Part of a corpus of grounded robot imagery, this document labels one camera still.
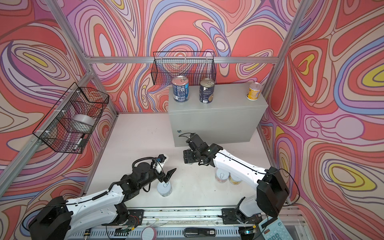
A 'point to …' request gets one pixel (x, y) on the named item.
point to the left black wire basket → (69, 126)
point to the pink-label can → (222, 175)
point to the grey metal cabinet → (231, 118)
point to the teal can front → (164, 189)
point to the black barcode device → (199, 232)
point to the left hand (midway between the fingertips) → (171, 163)
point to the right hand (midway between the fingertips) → (191, 158)
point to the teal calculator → (272, 228)
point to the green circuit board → (120, 231)
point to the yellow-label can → (233, 180)
